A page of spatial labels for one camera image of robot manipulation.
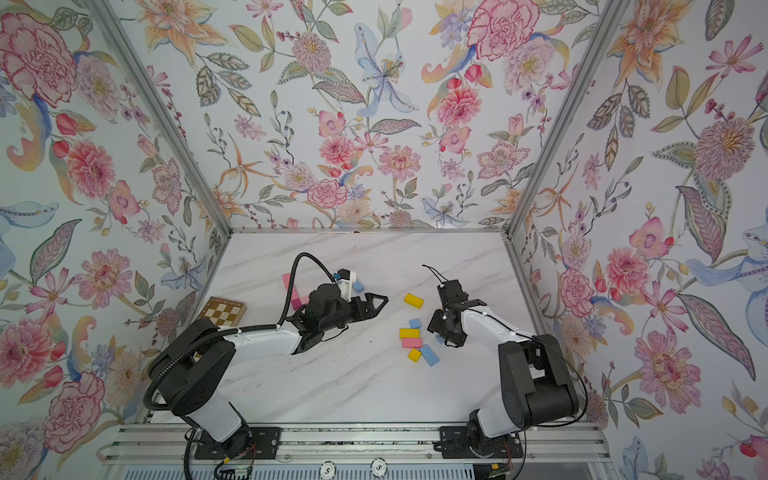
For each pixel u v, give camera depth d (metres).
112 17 0.71
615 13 0.69
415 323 0.95
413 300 1.01
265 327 0.58
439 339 0.91
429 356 0.88
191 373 0.46
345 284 0.80
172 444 0.78
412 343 0.93
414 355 0.88
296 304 1.00
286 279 1.06
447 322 0.68
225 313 0.95
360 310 0.77
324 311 0.69
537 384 0.45
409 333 0.93
